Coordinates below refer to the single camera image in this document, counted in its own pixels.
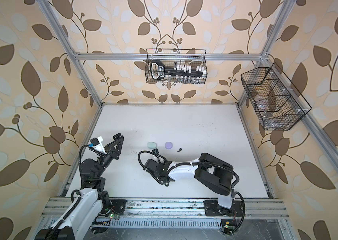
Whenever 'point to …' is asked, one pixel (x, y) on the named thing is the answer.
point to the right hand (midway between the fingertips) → (158, 167)
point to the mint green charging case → (151, 145)
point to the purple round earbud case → (168, 145)
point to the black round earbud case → (118, 136)
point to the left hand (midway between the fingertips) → (122, 140)
